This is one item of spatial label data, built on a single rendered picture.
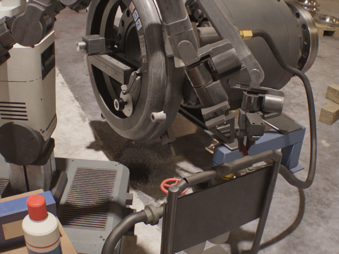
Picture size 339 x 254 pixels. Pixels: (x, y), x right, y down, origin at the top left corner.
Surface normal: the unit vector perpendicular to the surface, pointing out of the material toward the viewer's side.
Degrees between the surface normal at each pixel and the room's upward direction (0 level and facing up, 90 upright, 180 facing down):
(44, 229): 42
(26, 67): 90
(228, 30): 68
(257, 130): 90
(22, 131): 90
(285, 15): 48
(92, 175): 0
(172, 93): 96
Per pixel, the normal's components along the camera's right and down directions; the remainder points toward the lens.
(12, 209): 0.16, -0.79
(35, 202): 0.05, -0.90
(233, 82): -0.01, 0.44
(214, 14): -0.24, 0.11
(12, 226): 0.49, 0.58
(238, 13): 0.40, -0.34
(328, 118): -0.70, 0.28
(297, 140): 0.52, 0.40
